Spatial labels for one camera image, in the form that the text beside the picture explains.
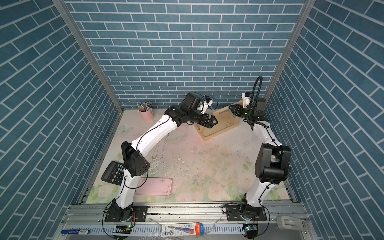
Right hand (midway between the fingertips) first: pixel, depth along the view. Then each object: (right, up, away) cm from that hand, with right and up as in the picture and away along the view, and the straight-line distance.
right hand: (232, 107), depth 89 cm
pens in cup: (-60, +3, +18) cm, 63 cm away
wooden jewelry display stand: (0, -8, +18) cm, 20 cm away
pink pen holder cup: (-58, -4, +19) cm, 61 cm away
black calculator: (-69, -38, -4) cm, 79 cm away
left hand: (-11, -8, -9) cm, 17 cm away
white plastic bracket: (+21, -56, -20) cm, 63 cm away
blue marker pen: (-77, -59, -21) cm, 99 cm away
